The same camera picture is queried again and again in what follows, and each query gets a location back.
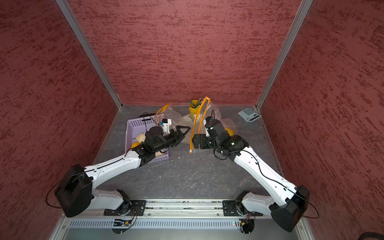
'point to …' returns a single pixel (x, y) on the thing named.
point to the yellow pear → (135, 144)
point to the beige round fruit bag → (140, 138)
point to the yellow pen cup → (192, 108)
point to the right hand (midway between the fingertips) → (201, 142)
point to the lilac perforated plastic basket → (138, 126)
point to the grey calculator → (249, 115)
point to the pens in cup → (199, 101)
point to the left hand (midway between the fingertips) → (188, 134)
